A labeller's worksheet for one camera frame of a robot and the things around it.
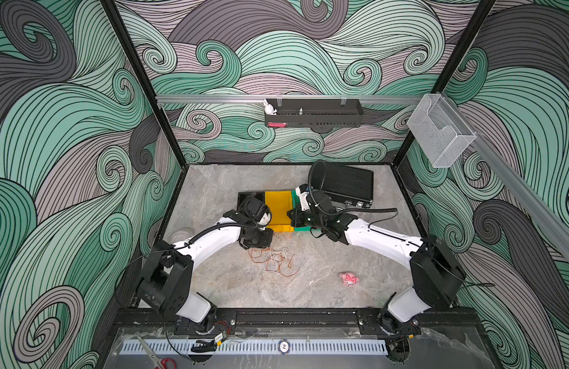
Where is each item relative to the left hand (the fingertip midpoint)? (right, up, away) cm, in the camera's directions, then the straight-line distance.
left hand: (270, 242), depth 85 cm
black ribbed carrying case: (+35, +21, +22) cm, 47 cm away
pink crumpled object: (+27, -11, -7) cm, 30 cm away
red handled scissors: (-33, -30, -19) cm, 48 cm away
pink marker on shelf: (+2, +46, +5) cm, 46 cm away
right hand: (+6, +11, -1) cm, 13 cm away
